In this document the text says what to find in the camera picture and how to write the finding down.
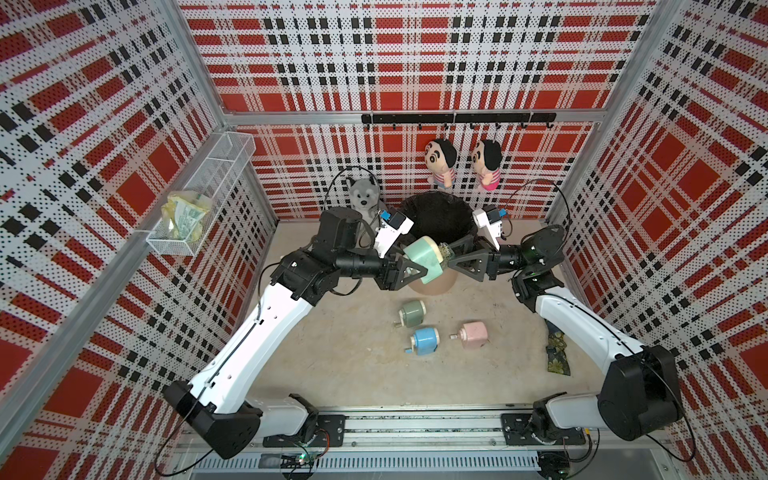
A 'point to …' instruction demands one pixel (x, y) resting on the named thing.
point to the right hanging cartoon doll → (487, 158)
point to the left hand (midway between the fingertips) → (420, 266)
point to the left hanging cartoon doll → (441, 158)
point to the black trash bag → (437, 214)
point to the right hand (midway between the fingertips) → (450, 259)
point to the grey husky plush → (364, 198)
